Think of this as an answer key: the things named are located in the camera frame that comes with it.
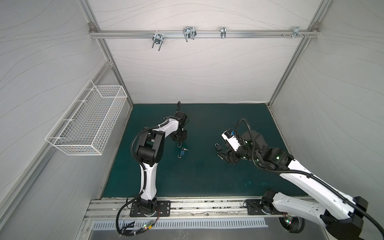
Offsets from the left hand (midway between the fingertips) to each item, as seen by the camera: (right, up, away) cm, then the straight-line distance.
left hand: (183, 137), depth 100 cm
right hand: (+23, +1, -29) cm, 37 cm away
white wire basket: (-41, +8, -33) cm, 53 cm away
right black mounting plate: (+37, -30, -29) cm, 56 cm away
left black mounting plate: (-8, -33, -27) cm, 43 cm away
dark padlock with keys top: (-3, -4, -4) cm, 7 cm away
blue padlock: (0, -9, -7) cm, 11 cm away
